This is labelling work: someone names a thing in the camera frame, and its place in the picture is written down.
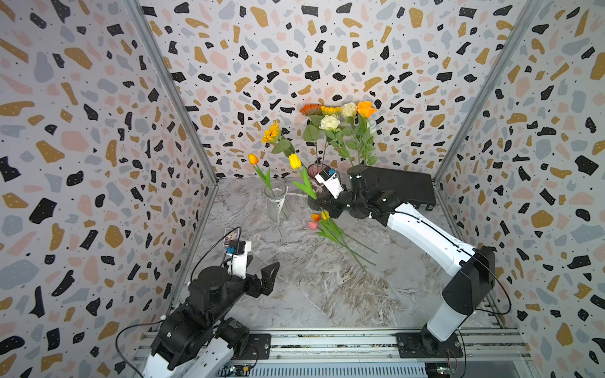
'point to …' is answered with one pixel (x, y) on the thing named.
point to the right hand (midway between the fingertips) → (317, 202)
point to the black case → (416, 190)
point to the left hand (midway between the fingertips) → (268, 261)
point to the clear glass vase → (276, 207)
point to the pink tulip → (314, 225)
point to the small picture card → (231, 235)
